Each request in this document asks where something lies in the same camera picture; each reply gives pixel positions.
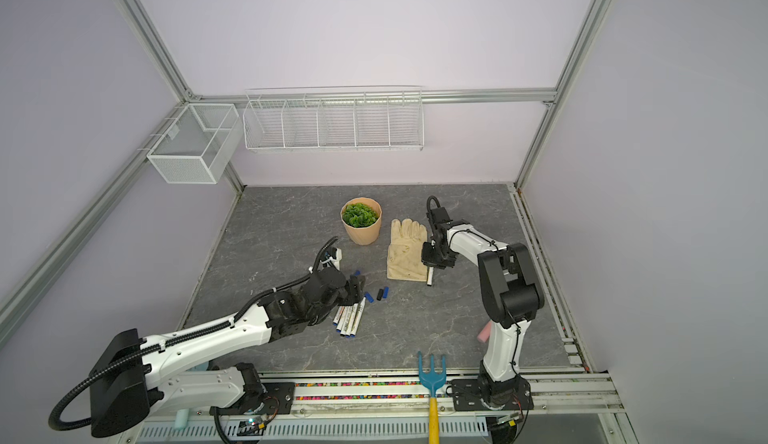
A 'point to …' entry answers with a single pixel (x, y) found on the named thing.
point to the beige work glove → (405, 251)
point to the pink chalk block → (484, 335)
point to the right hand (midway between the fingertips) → (432, 264)
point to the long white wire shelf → (334, 118)
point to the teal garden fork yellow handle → (432, 380)
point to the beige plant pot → (367, 235)
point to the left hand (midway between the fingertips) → (355, 283)
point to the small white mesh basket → (195, 143)
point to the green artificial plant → (359, 215)
